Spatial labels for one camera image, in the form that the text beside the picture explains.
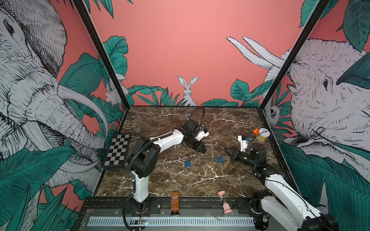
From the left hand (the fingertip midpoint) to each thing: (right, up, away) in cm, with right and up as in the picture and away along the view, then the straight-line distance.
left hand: (206, 148), depth 86 cm
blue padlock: (-11, -10, +3) cm, 16 cm away
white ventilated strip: (-18, -33, -16) cm, 41 cm away
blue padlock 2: (+9, -8, +5) cm, 13 cm away
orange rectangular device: (-18, -26, -14) cm, 34 cm away
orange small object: (+38, +9, +18) cm, 43 cm away
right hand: (+9, +1, -7) cm, 12 cm away
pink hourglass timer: (+9, -28, -14) cm, 33 cm away
